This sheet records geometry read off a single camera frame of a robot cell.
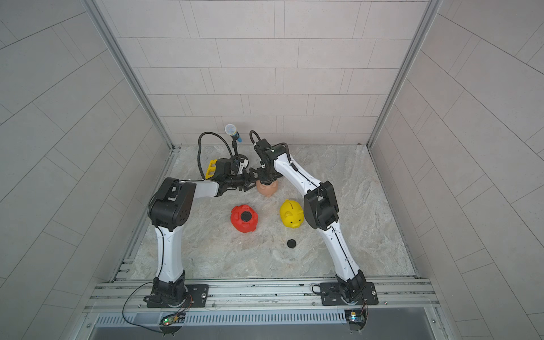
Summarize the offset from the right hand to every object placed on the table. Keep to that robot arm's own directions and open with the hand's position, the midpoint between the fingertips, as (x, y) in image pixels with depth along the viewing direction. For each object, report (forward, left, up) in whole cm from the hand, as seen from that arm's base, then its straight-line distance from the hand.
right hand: (266, 179), depth 96 cm
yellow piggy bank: (-19, -10, +2) cm, 22 cm away
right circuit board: (-52, -29, -8) cm, 60 cm away
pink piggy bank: (-6, 0, 0) cm, 6 cm away
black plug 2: (-27, -9, -7) cm, 30 cm away
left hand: (+2, +1, -1) cm, 2 cm away
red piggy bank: (-22, +10, +1) cm, 24 cm away
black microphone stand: (+15, +14, +19) cm, 27 cm away
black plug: (-19, +8, +3) cm, 21 cm away
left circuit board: (-49, +29, -1) cm, 57 cm away
